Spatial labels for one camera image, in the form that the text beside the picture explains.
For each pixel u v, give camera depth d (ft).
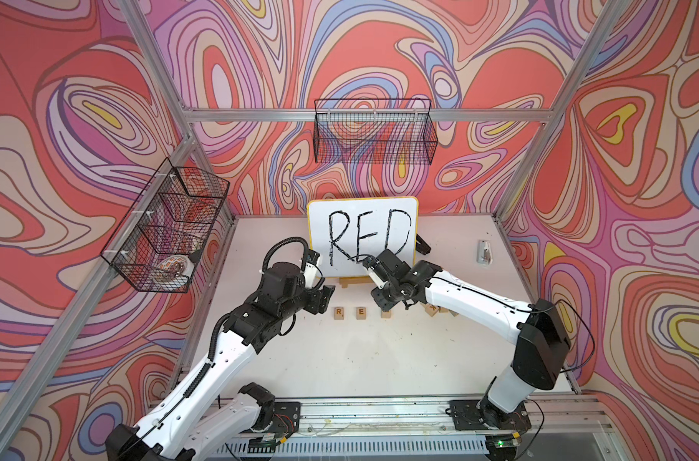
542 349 1.44
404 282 1.94
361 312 2.97
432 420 2.44
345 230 2.90
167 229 2.61
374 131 3.15
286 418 2.37
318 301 2.14
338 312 2.95
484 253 3.44
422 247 3.53
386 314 3.05
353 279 3.14
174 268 2.31
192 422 1.31
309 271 2.09
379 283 2.41
